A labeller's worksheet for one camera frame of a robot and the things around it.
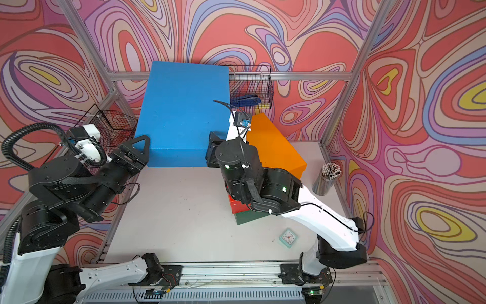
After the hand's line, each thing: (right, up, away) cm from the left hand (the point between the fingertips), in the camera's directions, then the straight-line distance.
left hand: (155, 140), depth 47 cm
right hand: (+14, -1, +4) cm, 15 cm away
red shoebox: (+20, -23, +25) cm, 39 cm away
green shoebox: (+25, -32, +43) cm, 59 cm away
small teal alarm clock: (+41, -39, +33) cm, 66 cm away
